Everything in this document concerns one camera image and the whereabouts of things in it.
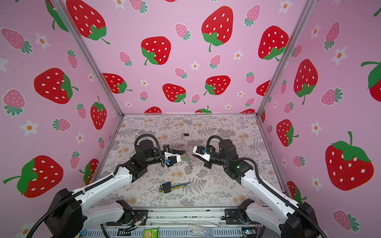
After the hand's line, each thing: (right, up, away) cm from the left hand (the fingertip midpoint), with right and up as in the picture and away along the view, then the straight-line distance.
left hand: (183, 148), depth 73 cm
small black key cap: (-1, +5, +36) cm, 36 cm away
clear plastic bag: (+7, -39, -3) cm, 40 cm away
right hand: (+5, -2, 0) cm, 6 cm away
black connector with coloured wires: (-11, -24, +11) cm, 29 cm away
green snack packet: (-15, -40, -4) cm, 43 cm away
